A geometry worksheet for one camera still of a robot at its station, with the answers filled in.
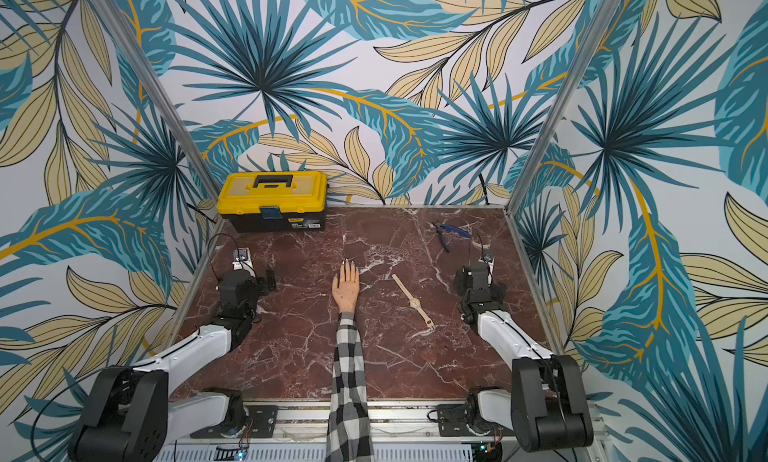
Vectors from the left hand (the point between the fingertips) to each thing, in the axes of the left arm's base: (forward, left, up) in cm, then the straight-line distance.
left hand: (251, 270), depth 87 cm
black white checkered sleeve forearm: (-39, -32, -6) cm, 51 cm away
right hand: (0, -69, -2) cm, 69 cm away
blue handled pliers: (+28, -62, -11) cm, 69 cm away
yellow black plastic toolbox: (+26, -1, +3) cm, 26 cm away
